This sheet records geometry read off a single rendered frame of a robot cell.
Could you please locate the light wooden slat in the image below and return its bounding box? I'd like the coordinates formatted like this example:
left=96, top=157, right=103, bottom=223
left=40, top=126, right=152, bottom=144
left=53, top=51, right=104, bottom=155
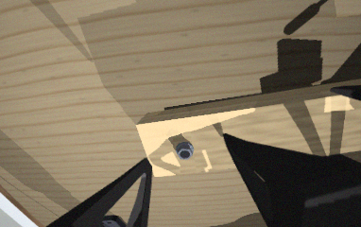
left=136, top=90, right=361, bottom=177

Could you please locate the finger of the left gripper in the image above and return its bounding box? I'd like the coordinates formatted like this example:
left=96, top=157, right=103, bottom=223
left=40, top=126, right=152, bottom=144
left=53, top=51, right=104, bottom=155
left=323, top=154, right=361, bottom=168
left=330, top=85, right=361, bottom=101

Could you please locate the grey metal nut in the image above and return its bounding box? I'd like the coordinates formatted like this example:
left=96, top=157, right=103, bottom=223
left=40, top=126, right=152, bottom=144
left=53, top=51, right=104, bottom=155
left=176, top=142, right=194, bottom=160

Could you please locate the pale yellow flat bar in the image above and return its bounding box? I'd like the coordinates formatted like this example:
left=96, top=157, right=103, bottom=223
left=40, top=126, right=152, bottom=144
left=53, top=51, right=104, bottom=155
left=144, top=79, right=361, bottom=117

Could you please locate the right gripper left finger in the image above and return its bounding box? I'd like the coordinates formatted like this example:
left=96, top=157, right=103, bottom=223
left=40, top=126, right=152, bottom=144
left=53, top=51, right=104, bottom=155
left=46, top=158, right=152, bottom=227

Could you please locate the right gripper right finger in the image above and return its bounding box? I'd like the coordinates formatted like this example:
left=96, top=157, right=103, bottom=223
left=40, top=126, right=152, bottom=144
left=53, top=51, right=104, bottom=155
left=223, top=133, right=361, bottom=227

